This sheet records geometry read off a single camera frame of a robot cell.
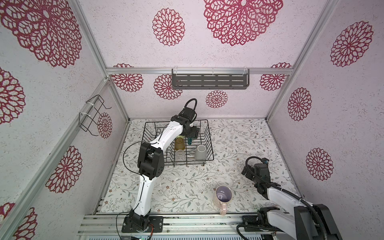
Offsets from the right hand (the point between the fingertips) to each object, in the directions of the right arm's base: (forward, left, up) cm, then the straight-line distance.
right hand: (251, 168), depth 91 cm
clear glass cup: (+6, +44, +3) cm, 45 cm away
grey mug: (+4, +31, +9) cm, 33 cm away
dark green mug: (+16, +38, +6) cm, 42 cm away
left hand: (+17, +38, +10) cm, 43 cm away
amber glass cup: (+12, +45, +6) cm, 47 cm away
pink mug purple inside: (-16, +19, 0) cm, 25 cm away
